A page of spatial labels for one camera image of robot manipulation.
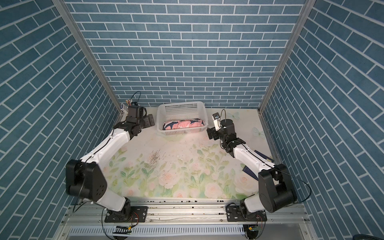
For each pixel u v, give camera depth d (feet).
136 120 2.20
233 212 2.42
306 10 2.37
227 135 2.18
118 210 2.00
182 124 3.37
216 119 2.46
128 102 3.34
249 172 2.89
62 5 2.27
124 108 3.25
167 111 3.73
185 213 2.47
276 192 1.40
